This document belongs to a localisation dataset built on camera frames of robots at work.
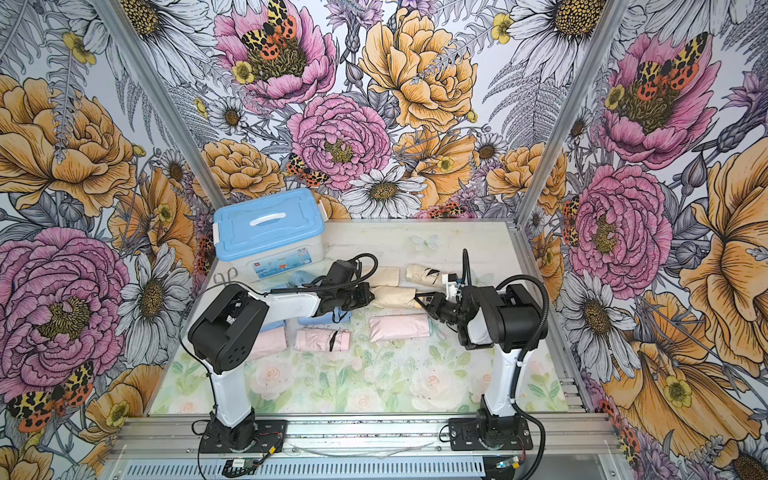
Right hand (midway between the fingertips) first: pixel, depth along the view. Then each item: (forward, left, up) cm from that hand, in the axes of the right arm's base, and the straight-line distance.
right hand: (415, 303), depth 95 cm
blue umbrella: (-9, +23, +9) cm, 27 cm away
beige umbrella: (+2, +6, +1) cm, 6 cm away
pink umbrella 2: (-7, +6, -1) cm, 9 cm away
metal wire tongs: (+15, +63, -1) cm, 64 cm away
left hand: (+1, +13, -1) cm, 13 cm away
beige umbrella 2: (+11, -4, 0) cm, 12 cm away
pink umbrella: (-11, +26, 0) cm, 28 cm away
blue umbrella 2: (+10, +37, +2) cm, 39 cm away
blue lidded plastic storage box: (+16, +43, +15) cm, 49 cm away
